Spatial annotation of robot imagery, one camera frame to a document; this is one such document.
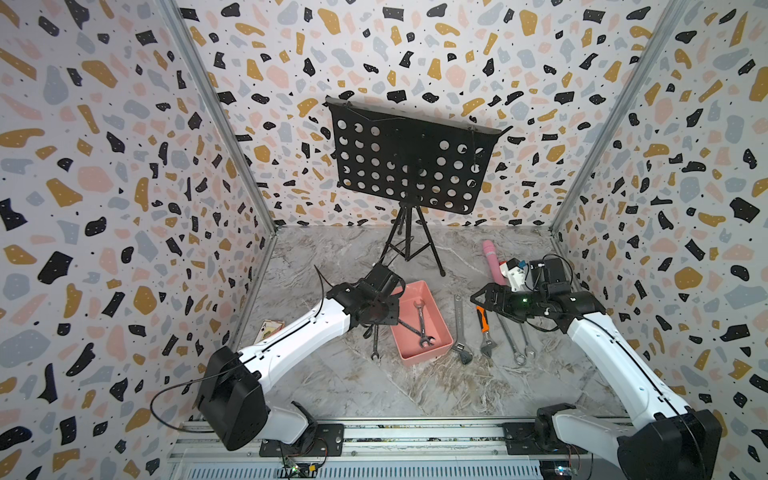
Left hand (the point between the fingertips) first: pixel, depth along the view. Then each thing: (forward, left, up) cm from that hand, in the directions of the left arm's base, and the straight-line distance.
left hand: (395, 311), depth 81 cm
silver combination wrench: (-8, -36, -15) cm, 40 cm away
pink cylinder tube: (+30, -35, -12) cm, 48 cm away
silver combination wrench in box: (-2, -9, -14) cm, 16 cm away
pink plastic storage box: (+4, -13, -16) cm, 21 cm away
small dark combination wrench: (-5, +6, -16) cm, 18 cm away
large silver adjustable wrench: (-4, -19, -15) cm, 24 cm away
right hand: (0, -23, +4) cm, 23 cm away
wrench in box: (+3, -3, -15) cm, 16 cm away
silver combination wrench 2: (-5, -40, -16) cm, 43 cm away
